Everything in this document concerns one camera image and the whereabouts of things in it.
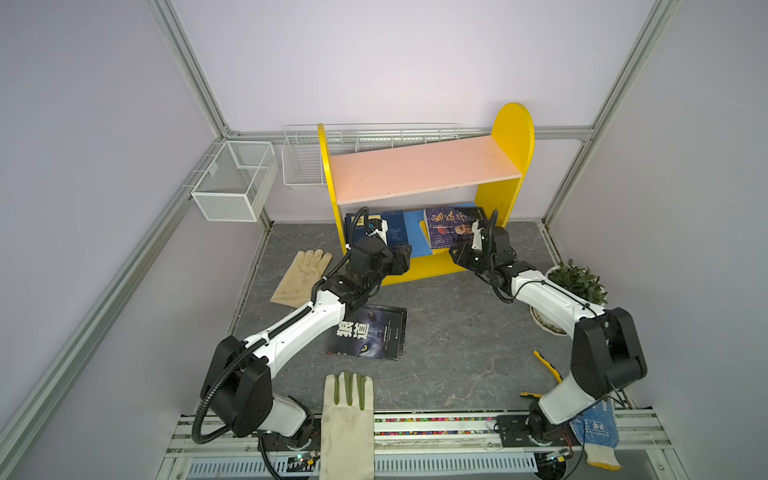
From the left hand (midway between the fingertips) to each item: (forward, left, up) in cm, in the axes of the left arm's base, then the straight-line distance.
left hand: (405, 251), depth 79 cm
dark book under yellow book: (-12, +10, -23) cm, 28 cm away
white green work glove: (-40, +17, -24) cm, 49 cm away
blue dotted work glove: (-41, -46, -25) cm, 66 cm away
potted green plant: (-9, -47, -6) cm, 48 cm away
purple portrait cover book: (+16, -15, -8) cm, 23 cm away
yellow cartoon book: (+15, -8, -8) cm, 19 cm away
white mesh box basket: (+32, +53, +1) cm, 62 cm away
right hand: (+5, -15, -8) cm, 18 cm away
